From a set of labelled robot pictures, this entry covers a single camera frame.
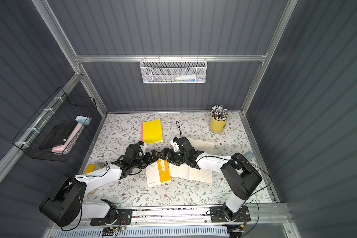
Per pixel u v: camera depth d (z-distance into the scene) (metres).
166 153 0.77
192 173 0.88
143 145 0.84
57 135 0.68
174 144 0.82
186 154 0.69
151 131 1.08
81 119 0.80
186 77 0.92
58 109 0.75
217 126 1.02
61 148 0.63
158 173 0.87
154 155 0.79
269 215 0.74
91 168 0.81
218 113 0.94
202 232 0.77
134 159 0.70
